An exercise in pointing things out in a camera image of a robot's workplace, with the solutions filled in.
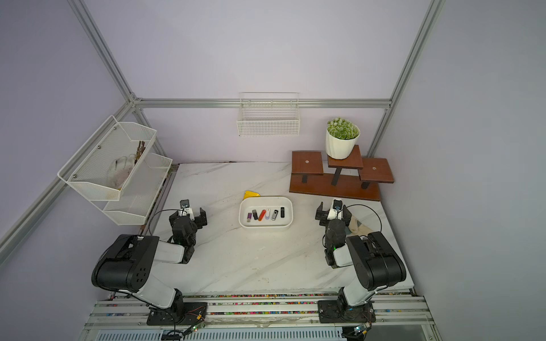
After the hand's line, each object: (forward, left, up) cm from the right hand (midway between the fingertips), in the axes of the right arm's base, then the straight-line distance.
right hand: (333, 206), depth 92 cm
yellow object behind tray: (+14, +39, -8) cm, 42 cm away
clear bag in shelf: (+4, +83, +21) cm, 86 cm away
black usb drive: (+2, +36, -8) cm, 37 cm away
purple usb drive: (+1, +38, -8) cm, 39 cm away
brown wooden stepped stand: (+21, -15, -4) cm, 26 cm away
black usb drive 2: (+3, +23, -9) cm, 24 cm away
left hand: (0, +64, -2) cm, 64 cm away
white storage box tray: (+7, +39, -7) cm, 41 cm away
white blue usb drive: (+2, +30, -8) cm, 31 cm away
